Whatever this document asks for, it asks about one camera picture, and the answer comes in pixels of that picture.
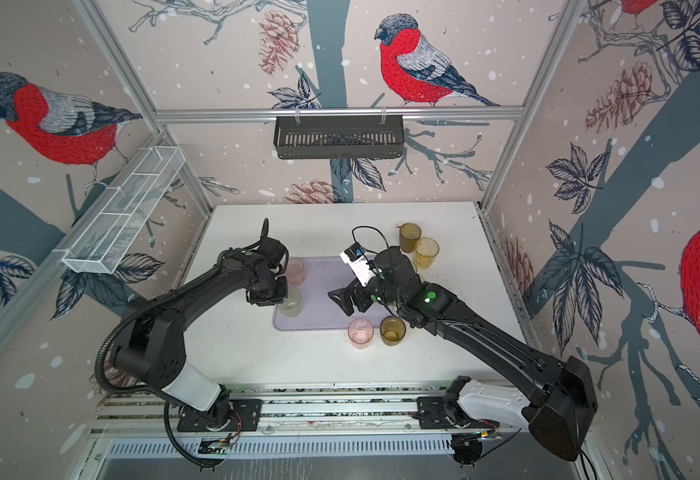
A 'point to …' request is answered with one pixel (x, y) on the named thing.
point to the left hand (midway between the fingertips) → (281, 299)
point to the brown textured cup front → (392, 330)
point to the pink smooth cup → (360, 332)
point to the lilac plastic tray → (320, 310)
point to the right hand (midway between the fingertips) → (339, 285)
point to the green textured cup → (291, 305)
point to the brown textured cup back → (409, 234)
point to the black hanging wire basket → (339, 137)
